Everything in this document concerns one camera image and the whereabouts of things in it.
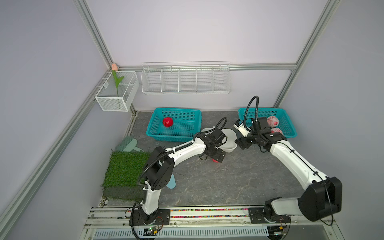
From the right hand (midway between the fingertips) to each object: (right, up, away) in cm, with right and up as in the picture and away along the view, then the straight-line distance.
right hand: (242, 134), depth 85 cm
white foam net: (+26, +9, +20) cm, 34 cm away
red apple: (-47, +8, +21) cm, 52 cm away
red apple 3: (+29, +7, +18) cm, 35 cm away
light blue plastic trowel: (-40, -28, -3) cm, 49 cm away
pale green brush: (-74, -8, +17) cm, 76 cm away
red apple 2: (-16, -14, -6) cm, 22 cm away
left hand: (-15, -13, +2) cm, 19 cm away
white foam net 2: (+27, +2, +14) cm, 30 cm away
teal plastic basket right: (+36, +7, +19) cm, 42 cm away
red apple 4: (+24, +1, +14) cm, 28 cm away
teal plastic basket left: (-34, +7, +27) cm, 44 cm away
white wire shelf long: (-33, +37, +14) cm, 52 cm away
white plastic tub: (-9, -4, -9) cm, 13 cm away
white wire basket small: (-74, +21, -6) cm, 78 cm away
